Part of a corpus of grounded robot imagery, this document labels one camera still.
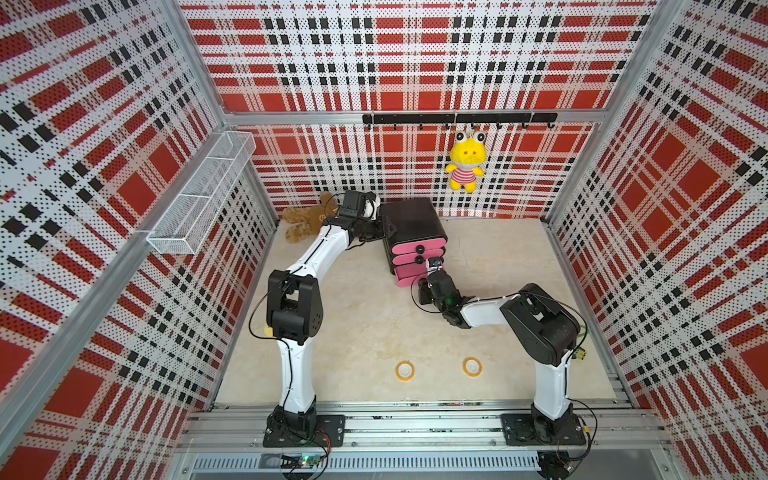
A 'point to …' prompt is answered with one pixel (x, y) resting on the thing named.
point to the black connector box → (555, 465)
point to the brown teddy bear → (303, 221)
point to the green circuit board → (288, 461)
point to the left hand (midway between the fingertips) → (395, 229)
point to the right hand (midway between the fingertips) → (425, 280)
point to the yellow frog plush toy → (468, 151)
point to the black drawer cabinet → (410, 222)
